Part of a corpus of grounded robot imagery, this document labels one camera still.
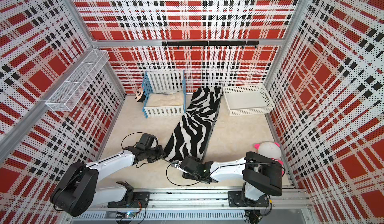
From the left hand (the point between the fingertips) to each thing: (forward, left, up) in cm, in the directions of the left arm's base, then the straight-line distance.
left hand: (168, 153), depth 89 cm
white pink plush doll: (0, -61, +5) cm, 61 cm away
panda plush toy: (+43, +26, +7) cm, 51 cm away
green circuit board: (-30, +14, +1) cm, 33 cm away
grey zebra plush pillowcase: (+16, -15, 0) cm, 22 cm away
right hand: (-6, -14, +1) cm, 15 cm away
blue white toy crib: (+55, +12, -4) cm, 56 cm away
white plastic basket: (+43, -52, -1) cm, 68 cm away
